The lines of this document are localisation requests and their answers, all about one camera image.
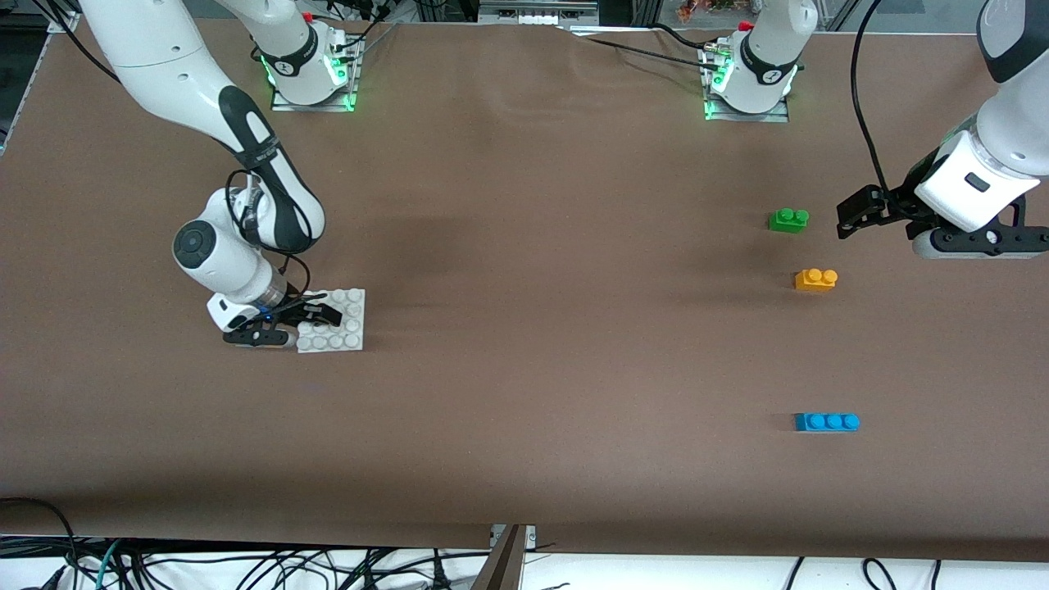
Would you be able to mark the orange background clutter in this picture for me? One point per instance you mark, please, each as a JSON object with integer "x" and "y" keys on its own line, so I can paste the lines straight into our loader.
{"x": 705, "y": 8}

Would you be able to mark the white studded base plate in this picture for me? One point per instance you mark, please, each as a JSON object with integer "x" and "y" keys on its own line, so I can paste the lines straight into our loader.
{"x": 348, "y": 324}

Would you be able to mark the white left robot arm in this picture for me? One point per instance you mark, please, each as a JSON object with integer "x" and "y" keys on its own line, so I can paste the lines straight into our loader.
{"x": 770, "y": 49}

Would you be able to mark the dark frame beam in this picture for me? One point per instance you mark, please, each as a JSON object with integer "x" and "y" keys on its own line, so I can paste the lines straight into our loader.
{"x": 501, "y": 569}

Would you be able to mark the green toy block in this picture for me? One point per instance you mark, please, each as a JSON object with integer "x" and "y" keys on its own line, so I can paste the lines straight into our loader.
{"x": 787, "y": 222}

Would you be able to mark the brown table cover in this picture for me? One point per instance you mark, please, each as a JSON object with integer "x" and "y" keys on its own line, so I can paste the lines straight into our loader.
{"x": 492, "y": 205}

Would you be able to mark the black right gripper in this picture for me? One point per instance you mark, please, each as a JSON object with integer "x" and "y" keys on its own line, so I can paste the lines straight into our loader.
{"x": 296, "y": 307}

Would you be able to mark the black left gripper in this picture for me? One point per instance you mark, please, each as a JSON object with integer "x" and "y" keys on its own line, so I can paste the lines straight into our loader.
{"x": 897, "y": 204}

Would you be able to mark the white power strip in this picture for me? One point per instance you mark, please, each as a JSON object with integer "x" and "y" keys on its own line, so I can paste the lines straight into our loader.
{"x": 537, "y": 12}

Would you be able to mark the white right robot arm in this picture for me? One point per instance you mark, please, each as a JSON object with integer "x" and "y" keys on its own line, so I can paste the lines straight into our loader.
{"x": 164, "y": 65}

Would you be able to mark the silver metal bracket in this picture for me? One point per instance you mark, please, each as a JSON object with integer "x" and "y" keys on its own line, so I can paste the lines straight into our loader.
{"x": 531, "y": 537}

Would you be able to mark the yellow toy block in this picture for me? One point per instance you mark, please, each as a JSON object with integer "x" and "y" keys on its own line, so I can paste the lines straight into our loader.
{"x": 815, "y": 283}

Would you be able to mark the aluminium frame rail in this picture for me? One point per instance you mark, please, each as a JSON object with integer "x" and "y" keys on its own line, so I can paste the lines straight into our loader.
{"x": 61, "y": 23}

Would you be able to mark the blue toy block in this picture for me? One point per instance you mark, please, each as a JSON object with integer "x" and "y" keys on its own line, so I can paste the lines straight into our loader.
{"x": 824, "y": 423}

